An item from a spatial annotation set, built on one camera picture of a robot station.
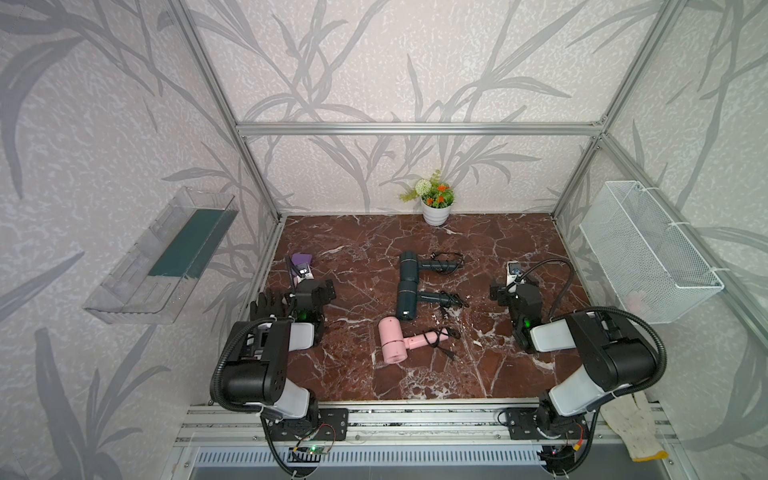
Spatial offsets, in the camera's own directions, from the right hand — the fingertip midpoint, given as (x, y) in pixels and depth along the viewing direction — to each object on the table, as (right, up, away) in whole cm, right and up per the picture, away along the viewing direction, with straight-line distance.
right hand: (511, 274), depth 94 cm
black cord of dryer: (-24, +6, +14) cm, 28 cm away
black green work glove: (-78, -10, -1) cm, 78 cm away
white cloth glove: (+23, -34, -20) cm, 45 cm away
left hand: (-64, -2, 0) cm, 64 cm away
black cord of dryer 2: (-18, -7, -1) cm, 20 cm away
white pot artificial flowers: (-23, +26, +13) cm, 37 cm away
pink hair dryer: (-37, -18, -12) cm, 43 cm away
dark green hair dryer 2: (-33, -6, 0) cm, 34 cm away
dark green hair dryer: (-33, +2, +5) cm, 33 cm away
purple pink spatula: (-72, +5, +12) cm, 73 cm away
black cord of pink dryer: (-22, -16, -8) cm, 28 cm away
